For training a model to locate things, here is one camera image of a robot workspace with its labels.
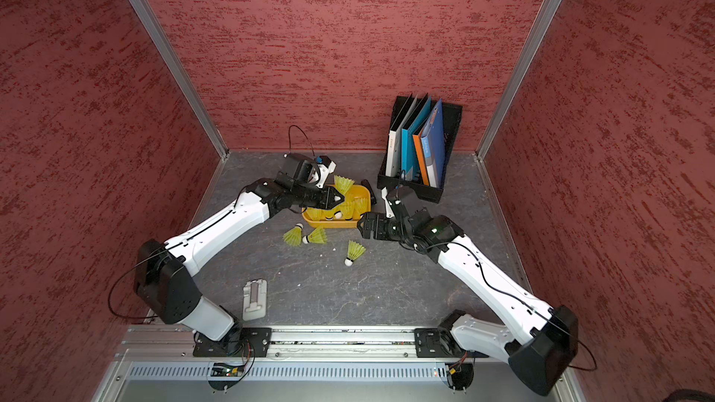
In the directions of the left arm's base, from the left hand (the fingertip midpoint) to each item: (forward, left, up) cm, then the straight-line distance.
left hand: (339, 203), depth 80 cm
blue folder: (+20, -30, +6) cm, 36 cm away
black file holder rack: (+39, -40, +2) cm, 56 cm away
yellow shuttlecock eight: (+5, +10, -15) cm, 18 cm away
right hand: (-9, -10, 0) cm, 13 cm away
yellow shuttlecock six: (-1, +17, -19) cm, 25 cm away
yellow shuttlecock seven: (+8, +2, -17) cm, 19 cm away
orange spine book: (+19, -27, +1) cm, 32 cm away
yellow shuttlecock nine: (+4, -1, +5) cm, 6 cm away
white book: (+21, -17, +6) cm, 28 cm away
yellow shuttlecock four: (-2, +8, -16) cm, 18 cm away
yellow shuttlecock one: (+7, -2, -13) cm, 15 cm away
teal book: (+23, -24, -9) cm, 34 cm away
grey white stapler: (-22, +25, -19) cm, 38 cm away
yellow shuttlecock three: (+9, -7, -15) cm, 19 cm away
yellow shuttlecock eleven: (-7, -5, -15) cm, 18 cm away
